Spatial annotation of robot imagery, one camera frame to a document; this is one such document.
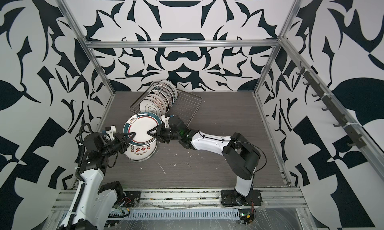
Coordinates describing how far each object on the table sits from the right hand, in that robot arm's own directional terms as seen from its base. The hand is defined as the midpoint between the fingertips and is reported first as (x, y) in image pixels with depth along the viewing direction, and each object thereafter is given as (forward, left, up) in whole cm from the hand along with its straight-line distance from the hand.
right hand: (147, 134), depth 75 cm
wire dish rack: (+33, -16, -18) cm, 41 cm away
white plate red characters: (-2, +8, -18) cm, 19 cm away
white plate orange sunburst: (+29, -2, -4) cm, 30 cm away
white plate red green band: (+7, +6, -2) cm, 9 cm away
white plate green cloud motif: (+25, +7, -8) cm, 27 cm away
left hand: (+2, +7, -1) cm, 7 cm away
